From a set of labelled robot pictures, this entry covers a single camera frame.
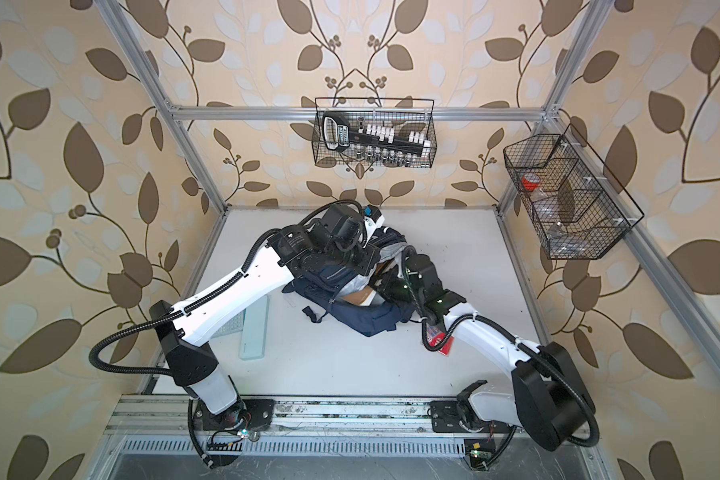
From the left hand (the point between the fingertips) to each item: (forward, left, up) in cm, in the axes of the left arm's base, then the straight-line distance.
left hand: (385, 255), depth 69 cm
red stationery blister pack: (-8, -16, -29) cm, 34 cm away
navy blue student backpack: (0, +17, -14) cm, 22 cm away
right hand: (0, +4, -13) cm, 14 cm away
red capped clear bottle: (+24, -40, +4) cm, 47 cm away
